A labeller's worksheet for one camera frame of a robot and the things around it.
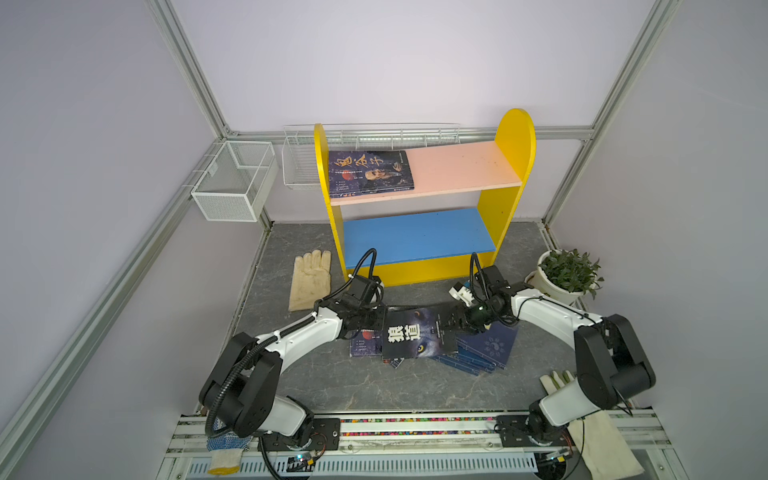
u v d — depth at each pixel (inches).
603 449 28.4
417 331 33.3
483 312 29.7
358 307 26.8
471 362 32.6
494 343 33.4
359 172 29.2
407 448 28.7
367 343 33.4
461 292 33.3
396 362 32.5
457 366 33.1
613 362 17.6
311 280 40.5
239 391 16.8
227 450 28.1
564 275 33.3
